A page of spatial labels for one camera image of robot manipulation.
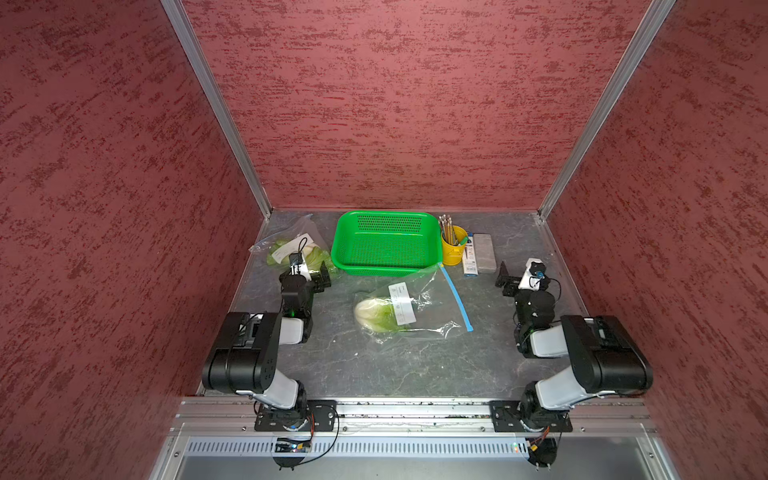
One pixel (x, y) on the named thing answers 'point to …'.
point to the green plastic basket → (387, 243)
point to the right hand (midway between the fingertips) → (516, 267)
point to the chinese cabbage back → (379, 314)
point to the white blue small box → (469, 262)
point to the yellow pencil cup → (453, 253)
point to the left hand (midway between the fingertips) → (309, 268)
